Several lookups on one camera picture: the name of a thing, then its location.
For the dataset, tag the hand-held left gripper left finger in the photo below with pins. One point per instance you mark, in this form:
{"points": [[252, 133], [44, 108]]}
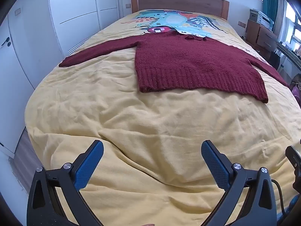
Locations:
{"points": [[88, 167]]}

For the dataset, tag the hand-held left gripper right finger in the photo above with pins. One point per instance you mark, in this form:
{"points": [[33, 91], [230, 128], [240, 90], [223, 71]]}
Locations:
{"points": [[216, 167]]}

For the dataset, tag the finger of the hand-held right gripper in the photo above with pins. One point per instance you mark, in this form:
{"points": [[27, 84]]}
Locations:
{"points": [[294, 157]]}

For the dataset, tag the dark red knitted sweater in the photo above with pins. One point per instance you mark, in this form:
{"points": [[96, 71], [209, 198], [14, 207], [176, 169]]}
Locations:
{"points": [[188, 63]]}

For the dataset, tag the bed with yellow cover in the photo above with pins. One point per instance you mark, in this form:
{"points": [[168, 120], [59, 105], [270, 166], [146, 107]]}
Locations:
{"points": [[141, 122]]}

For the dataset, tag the purple bag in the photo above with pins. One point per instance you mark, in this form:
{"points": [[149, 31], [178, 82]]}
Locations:
{"points": [[295, 87]]}

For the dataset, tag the black bag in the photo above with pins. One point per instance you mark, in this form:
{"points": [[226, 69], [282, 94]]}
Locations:
{"points": [[274, 60]]}

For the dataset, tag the desk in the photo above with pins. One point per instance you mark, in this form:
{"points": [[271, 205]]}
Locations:
{"points": [[290, 54]]}

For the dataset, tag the wooden bedside cabinet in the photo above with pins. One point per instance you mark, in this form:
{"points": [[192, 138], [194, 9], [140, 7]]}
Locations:
{"points": [[265, 40]]}

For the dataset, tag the white door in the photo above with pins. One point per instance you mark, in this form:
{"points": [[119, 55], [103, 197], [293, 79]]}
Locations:
{"points": [[21, 63]]}

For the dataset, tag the window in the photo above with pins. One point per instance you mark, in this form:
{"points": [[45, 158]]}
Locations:
{"points": [[292, 23]]}

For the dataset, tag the white printer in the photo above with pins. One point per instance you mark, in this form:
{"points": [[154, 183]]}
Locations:
{"points": [[265, 21]]}

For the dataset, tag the teal curtain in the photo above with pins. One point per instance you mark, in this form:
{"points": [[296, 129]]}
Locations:
{"points": [[272, 4]]}

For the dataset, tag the white wardrobe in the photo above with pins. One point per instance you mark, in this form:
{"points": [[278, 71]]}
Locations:
{"points": [[77, 9]]}

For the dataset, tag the wooden headboard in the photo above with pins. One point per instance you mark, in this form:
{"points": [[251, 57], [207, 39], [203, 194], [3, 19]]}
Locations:
{"points": [[178, 1]]}

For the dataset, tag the wall socket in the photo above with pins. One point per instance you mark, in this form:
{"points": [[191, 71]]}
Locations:
{"points": [[241, 23]]}

